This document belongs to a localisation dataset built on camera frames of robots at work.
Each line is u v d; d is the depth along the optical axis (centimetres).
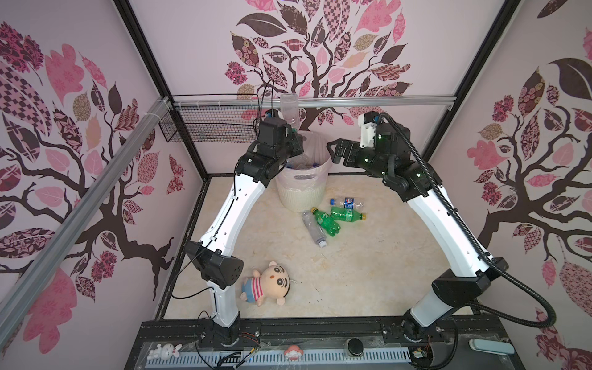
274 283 76
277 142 54
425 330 62
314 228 100
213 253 45
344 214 100
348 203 103
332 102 94
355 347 63
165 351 68
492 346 70
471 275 41
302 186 88
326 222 98
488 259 41
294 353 66
